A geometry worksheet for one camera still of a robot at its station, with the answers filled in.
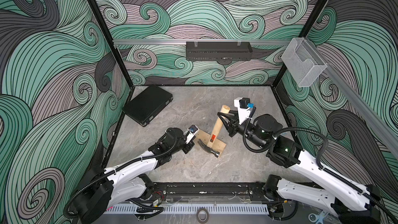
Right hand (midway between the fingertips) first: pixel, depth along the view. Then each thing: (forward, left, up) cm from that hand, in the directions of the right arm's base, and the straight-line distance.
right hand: (219, 113), depth 60 cm
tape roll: (-30, +9, -33) cm, 46 cm away
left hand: (+3, +11, -24) cm, 27 cm away
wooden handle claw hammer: (-2, 0, -5) cm, 6 cm away
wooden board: (0, -3, -33) cm, 33 cm away
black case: (+30, +44, -32) cm, 62 cm away
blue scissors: (-32, -43, -35) cm, 64 cm away
